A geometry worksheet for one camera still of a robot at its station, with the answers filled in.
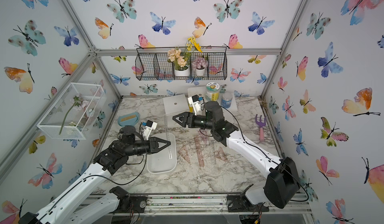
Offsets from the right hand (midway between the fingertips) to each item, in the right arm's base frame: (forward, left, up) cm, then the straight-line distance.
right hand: (177, 118), depth 68 cm
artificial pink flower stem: (+7, +50, 0) cm, 51 cm away
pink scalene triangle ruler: (-1, 0, -33) cm, 33 cm away
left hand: (-9, +2, -8) cm, 12 cm away
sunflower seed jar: (+21, -16, -3) cm, 27 cm away
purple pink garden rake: (+21, -52, -33) cm, 65 cm away
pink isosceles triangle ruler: (-2, -22, -33) cm, 40 cm away
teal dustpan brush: (+20, +39, -31) cm, 54 cm away
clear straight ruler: (-4, +7, -32) cm, 33 cm away
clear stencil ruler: (-3, -17, -33) cm, 37 cm away
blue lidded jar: (+22, -25, -10) cm, 35 cm away
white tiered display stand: (+24, +4, -18) cm, 30 cm away
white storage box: (-8, +10, -32) cm, 35 cm away
